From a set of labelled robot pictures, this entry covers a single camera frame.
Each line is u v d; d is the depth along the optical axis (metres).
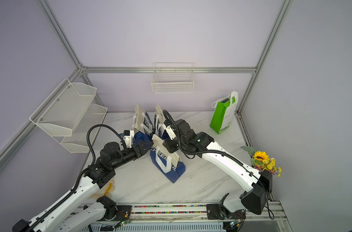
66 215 0.42
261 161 0.66
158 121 0.90
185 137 0.53
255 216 0.73
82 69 0.91
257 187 0.39
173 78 0.95
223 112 0.91
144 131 0.86
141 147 0.63
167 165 0.72
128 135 0.66
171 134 0.63
